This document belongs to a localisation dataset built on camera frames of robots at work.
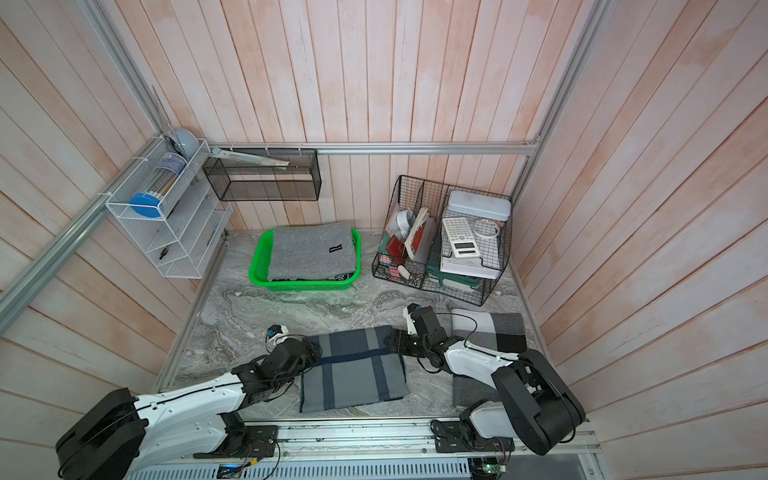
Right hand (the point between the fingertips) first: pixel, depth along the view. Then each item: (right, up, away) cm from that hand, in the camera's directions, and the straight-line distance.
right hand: (391, 339), depth 90 cm
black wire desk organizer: (+17, +31, +1) cm, 35 cm away
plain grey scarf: (-27, +27, +13) cm, 41 cm away
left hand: (-24, -4, -3) cm, 24 cm away
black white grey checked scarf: (+34, +2, +1) cm, 34 cm away
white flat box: (+22, +23, -3) cm, 32 cm away
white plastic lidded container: (+33, +42, +7) cm, 54 cm away
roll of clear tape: (+30, +35, +3) cm, 46 cm away
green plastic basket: (-44, +21, +9) cm, 50 cm away
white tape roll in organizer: (+6, +39, +21) cm, 45 cm away
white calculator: (+21, +31, -1) cm, 37 cm away
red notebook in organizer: (+2, +28, +17) cm, 33 cm away
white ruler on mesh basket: (-45, +56, +2) cm, 72 cm away
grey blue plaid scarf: (-11, -6, -6) cm, 14 cm away
